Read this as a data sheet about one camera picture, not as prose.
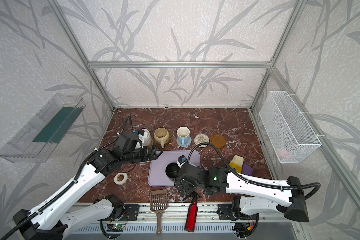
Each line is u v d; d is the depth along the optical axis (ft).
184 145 3.17
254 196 1.42
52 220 1.30
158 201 2.54
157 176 2.71
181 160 2.03
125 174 2.79
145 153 2.05
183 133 3.23
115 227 2.34
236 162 2.93
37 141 2.07
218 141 3.28
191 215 2.28
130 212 2.41
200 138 3.34
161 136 3.32
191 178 1.63
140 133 2.15
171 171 2.69
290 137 2.01
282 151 2.37
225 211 2.43
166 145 3.22
